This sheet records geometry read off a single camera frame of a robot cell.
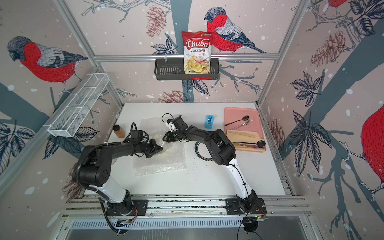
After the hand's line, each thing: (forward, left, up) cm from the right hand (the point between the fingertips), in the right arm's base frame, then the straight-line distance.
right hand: (164, 139), depth 96 cm
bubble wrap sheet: (-12, -7, -2) cm, 14 cm away
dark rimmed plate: (-8, -26, +1) cm, 27 cm away
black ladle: (0, -63, -2) cm, 63 cm away
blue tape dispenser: (+17, -30, -1) cm, 34 cm away
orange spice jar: (+2, +30, +4) cm, 30 cm away
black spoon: (+22, -57, -2) cm, 61 cm away
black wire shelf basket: (+44, -4, +24) cm, 50 cm away
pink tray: (+26, -49, -4) cm, 55 cm away
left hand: (-4, -1, 0) cm, 5 cm away
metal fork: (+17, -58, -3) cm, 60 cm away
